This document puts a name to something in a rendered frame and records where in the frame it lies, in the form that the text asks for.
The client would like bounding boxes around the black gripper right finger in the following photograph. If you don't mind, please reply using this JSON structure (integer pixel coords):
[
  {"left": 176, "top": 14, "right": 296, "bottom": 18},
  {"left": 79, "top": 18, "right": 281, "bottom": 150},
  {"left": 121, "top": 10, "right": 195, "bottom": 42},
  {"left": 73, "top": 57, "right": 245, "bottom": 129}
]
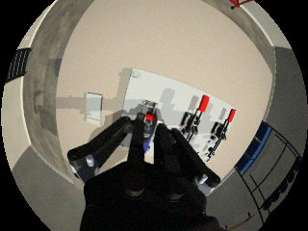
[{"left": 152, "top": 108, "right": 220, "bottom": 199}]

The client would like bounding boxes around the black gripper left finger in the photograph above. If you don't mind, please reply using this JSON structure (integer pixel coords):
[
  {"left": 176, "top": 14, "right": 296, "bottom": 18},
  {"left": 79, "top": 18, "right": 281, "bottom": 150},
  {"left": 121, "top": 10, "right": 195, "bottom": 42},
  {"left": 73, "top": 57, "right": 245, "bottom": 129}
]
[{"left": 67, "top": 104, "right": 147, "bottom": 196}]

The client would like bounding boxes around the blue rectangular block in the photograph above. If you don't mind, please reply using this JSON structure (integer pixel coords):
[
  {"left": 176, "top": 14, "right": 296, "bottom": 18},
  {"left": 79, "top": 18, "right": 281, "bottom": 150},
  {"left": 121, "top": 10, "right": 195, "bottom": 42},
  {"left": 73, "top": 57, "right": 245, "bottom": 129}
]
[{"left": 143, "top": 130, "right": 152, "bottom": 154}]

